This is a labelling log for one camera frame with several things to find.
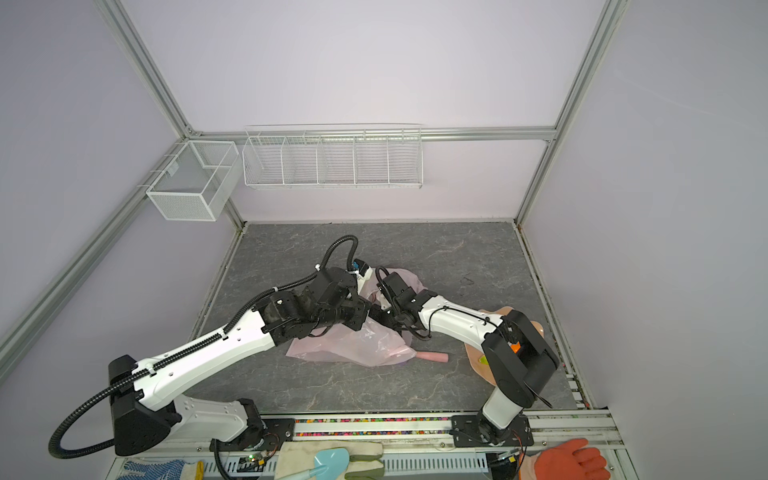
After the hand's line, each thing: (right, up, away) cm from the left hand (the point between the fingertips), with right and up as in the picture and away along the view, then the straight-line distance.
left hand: (370, 307), depth 72 cm
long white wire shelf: (-15, +45, +28) cm, 55 cm away
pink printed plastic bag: (+1, -8, -2) cm, 8 cm away
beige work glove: (+2, -37, -3) cm, 37 cm away
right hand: (-3, -8, +11) cm, 14 cm away
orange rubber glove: (+48, -36, -3) cm, 60 cm away
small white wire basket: (-60, +37, +27) cm, 75 cm away
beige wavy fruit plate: (+30, -17, +10) cm, 36 cm away
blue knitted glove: (-46, -37, -4) cm, 59 cm away
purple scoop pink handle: (+17, -16, +13) cm, 27 cm away
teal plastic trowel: (-17, -35, -2) cm, 39 cm away
